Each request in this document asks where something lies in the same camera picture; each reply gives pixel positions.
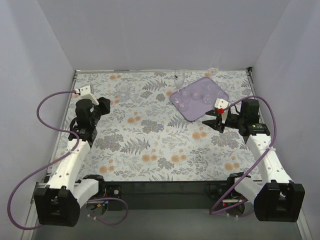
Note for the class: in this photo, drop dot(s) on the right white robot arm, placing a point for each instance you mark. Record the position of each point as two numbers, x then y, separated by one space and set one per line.
274 195

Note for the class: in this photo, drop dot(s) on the lavender plastic tray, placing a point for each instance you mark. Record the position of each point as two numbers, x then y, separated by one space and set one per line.
198 108

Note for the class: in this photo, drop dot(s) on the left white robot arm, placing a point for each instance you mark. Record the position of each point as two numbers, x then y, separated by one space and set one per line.
90 185

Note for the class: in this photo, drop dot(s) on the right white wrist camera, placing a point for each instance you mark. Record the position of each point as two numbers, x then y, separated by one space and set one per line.
221 107

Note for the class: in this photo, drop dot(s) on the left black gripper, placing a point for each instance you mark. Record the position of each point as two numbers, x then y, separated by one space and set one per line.
103 105

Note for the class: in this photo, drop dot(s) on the faceted glass edge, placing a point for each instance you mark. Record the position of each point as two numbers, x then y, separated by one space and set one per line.
182 106

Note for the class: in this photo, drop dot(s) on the ribbed tumbler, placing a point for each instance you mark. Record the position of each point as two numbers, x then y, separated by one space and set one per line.
210 93

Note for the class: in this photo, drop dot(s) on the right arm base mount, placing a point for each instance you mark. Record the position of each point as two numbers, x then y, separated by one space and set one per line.
233 204

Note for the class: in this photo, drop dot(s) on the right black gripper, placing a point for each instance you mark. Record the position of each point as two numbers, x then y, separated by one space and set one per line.
220 122

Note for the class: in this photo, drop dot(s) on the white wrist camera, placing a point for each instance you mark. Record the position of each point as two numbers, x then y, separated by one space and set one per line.
87 92
221 107

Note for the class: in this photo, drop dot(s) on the champagne flute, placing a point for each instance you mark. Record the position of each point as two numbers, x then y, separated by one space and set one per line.
214 64
179 79

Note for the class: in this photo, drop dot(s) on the faceted tumbler back left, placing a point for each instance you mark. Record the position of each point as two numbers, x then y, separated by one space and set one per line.
123 89

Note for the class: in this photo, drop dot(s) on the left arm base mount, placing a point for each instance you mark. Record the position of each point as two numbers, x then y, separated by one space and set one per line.
98 206

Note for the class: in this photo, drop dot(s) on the small glass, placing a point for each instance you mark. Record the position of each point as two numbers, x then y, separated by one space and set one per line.
196 95
185 94

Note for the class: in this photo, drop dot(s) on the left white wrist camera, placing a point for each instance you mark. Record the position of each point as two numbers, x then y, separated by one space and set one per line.
87 92

